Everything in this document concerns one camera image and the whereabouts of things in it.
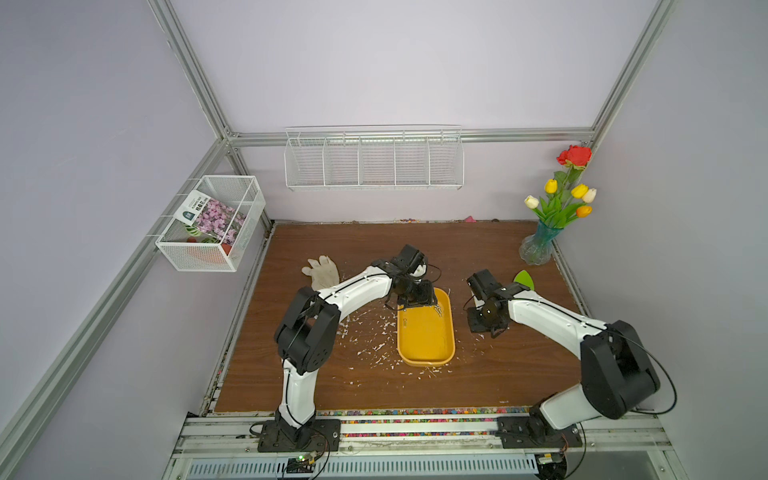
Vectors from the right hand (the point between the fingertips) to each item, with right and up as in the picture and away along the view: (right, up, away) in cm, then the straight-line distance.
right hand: (476, 322), depth 89 cm
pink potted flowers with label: (-71, +29, -16) cm, 78 cm away
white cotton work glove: (-50, +13, +17) cm, 55 cm away
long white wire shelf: (-40, +53, +9) cm, 66 cm away
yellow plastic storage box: (-15, -4, +2) cm, 16 cm away
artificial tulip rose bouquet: (+29, +37, +4) cm, 47 cm away
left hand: (-14, +6, -2) cm, 15 cm away
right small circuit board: (+13, -30, -19) cm, 38 cm away
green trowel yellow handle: (+20, +12, +14) cm, 27 cm away
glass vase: (+24, +22, +13) cm, 35 cm away
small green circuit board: (-48, -30, -18) cm, 59 cm away
